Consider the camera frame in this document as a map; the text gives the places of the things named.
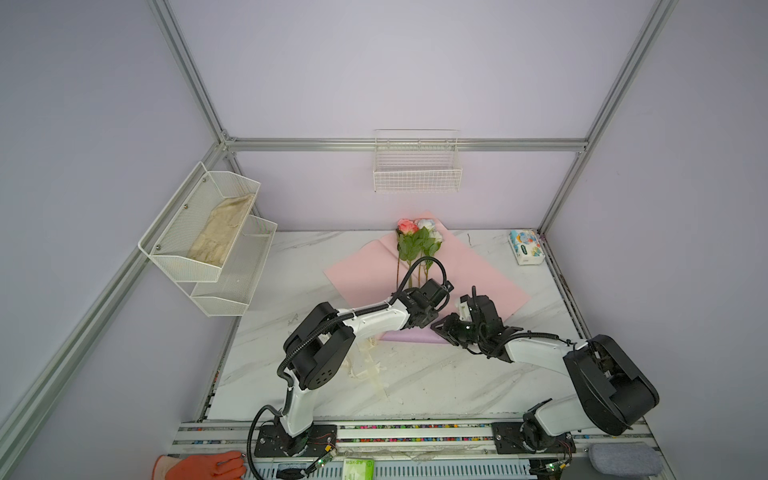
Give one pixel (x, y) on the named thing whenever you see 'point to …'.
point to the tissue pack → (526, 247)
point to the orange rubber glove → (226, 465)
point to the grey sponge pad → (626, 459)
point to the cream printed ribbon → (372, 369)
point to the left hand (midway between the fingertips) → (419, 304)
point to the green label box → (358, 469)
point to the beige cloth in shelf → (221, 228)
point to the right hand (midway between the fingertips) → (430, 328)
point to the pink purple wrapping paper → (388, 266)
